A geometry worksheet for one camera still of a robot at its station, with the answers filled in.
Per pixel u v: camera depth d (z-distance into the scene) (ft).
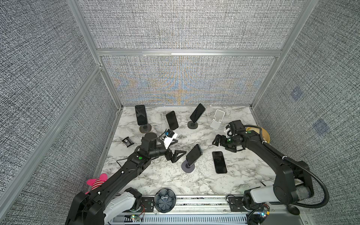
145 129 3.39
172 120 3.13
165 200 2.44
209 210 2.40
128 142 3.13
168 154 2.14
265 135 3.19
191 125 3.49
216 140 2.57
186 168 2.81
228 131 2.58
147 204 2.42
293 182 1.39
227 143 2.46
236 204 2.40
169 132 2.09
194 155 2.57
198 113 3.21
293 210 2.33
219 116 3.31
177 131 3.29
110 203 1.71
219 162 2.88
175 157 2.16
